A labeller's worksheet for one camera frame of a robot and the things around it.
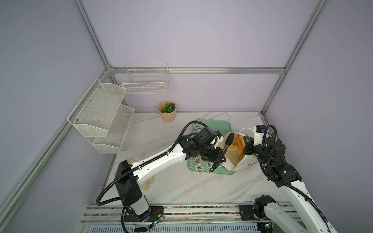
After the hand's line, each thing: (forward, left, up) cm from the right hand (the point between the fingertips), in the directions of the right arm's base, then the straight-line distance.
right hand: (243, 136), depth 72 cm
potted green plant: (+35, +46, -15) cm, 59 cm away
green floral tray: (-2, +24, -27) cm, 36 cm away
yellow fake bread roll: (+3, +1, -15) cm, 16 cm away
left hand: (-12, +11, -4) cm, 17 cm away
